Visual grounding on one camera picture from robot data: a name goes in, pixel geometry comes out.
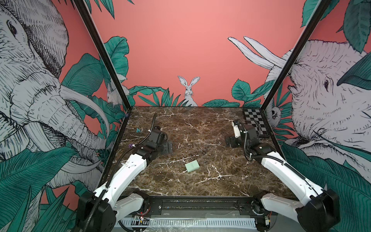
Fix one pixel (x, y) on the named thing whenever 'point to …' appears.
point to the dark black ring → (204, 153)
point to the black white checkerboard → (253, 117)
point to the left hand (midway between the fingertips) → (164, 142)
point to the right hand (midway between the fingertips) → (231, 132)
